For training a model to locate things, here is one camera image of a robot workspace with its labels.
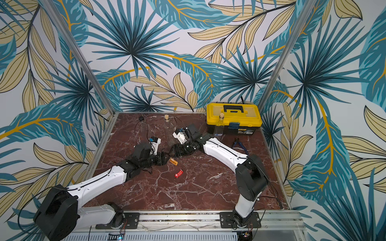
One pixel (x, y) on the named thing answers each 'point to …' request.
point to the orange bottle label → (173, 161)
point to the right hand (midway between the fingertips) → (173, 153)
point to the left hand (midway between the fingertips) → (167, 157)
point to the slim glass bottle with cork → (219, 129)
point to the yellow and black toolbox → (240, 118)
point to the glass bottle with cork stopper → (169, 138)
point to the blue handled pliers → (236, 140)
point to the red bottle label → (179, 173)
